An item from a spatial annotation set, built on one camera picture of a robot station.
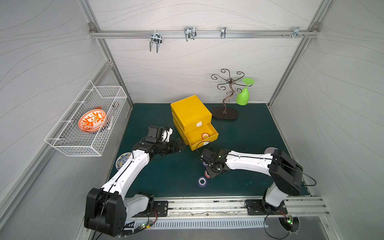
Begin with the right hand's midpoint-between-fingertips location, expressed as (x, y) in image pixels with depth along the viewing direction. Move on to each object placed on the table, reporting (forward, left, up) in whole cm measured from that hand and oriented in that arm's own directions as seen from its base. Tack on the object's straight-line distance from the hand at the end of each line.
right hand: (212, 170), depth 85 cm
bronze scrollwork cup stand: (+45, -9, -1) cm, 46 cm away
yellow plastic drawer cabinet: (+20, +12, +21) cm, 31 cm away
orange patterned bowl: (+7, +56, +34) cm, 66 cm away
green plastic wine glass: (+41, -19, +20) cm, 49 cm away
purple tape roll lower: (-7, +6, -1) cm, 9 cm away
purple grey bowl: (+13, -36, +2) cm, 38 cm away
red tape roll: (+19, +5, +7) cm, 21 cm away
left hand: (+7, +18, +14) cm, 24 cm away
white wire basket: (-3, +61, +36) cm, 71 cm away
